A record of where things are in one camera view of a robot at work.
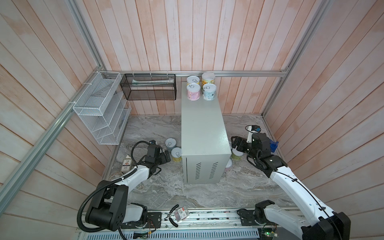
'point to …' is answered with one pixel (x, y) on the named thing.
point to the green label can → (236, 154)
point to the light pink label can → (229, 165)
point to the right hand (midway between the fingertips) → (237, 138)
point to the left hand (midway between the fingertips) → (162, 157)
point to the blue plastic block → (273, 145)
